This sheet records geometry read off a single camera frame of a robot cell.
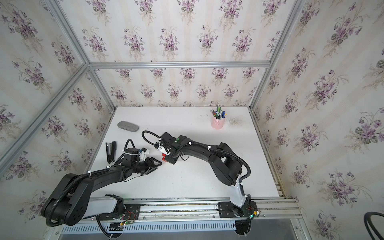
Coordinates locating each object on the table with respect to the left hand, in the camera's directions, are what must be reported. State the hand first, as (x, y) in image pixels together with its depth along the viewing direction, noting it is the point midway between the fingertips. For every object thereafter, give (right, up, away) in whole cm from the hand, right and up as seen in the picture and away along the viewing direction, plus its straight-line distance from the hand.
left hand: (160, 166), depth 87 cm
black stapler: (-33, +9, +7) cm, 35 cm away
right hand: (+8, +5, +2) cm, 10 cm away
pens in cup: (+38, +32, +17) cm, 52 cm away
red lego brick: (+1, +4, +3) cm, 5 cm away
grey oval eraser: (-27, +23, +17) cm, 39 cm away
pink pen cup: (+36, +28, +12) cm, 47 cm away
